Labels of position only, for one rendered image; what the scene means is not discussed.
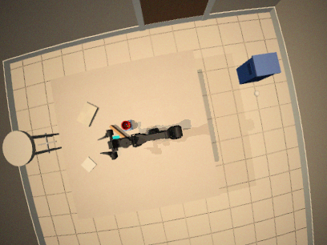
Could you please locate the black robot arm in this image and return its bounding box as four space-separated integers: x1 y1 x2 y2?
107 125 183 151

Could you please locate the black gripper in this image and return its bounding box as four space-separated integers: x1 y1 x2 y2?
97 129 123 160

